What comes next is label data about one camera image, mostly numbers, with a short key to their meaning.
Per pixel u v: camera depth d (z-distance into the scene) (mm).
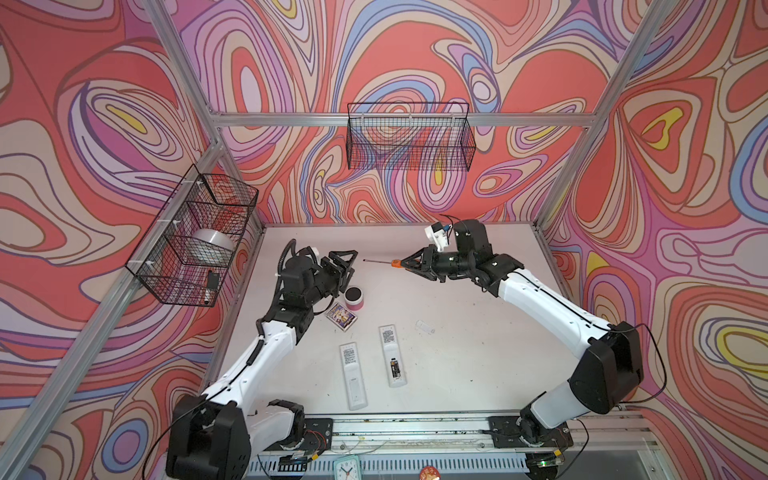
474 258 606
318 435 728
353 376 817
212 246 702
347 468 677
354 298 933
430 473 688
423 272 692
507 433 732
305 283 618
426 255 695
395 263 760
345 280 750
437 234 734
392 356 845
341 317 929
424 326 928
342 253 747
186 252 730
